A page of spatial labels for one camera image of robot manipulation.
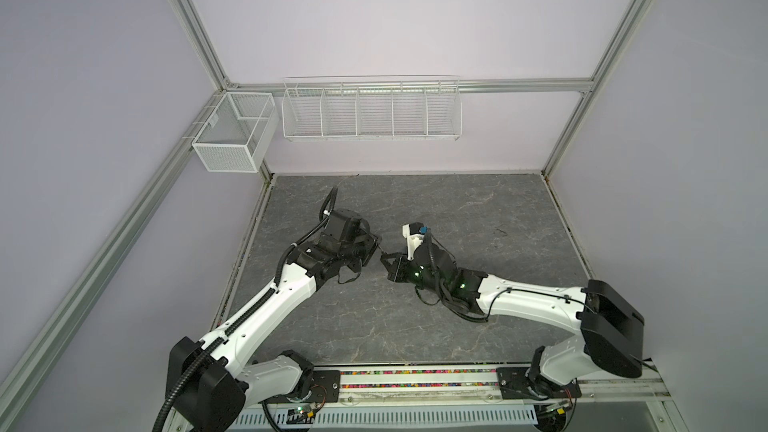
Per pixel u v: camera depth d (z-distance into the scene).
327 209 0.59
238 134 1.02
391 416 1.58
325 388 0.73
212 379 0.38
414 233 0.70
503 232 1.05
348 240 0.60
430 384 0.75
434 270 0.56
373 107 0.99
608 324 0.42
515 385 0.74
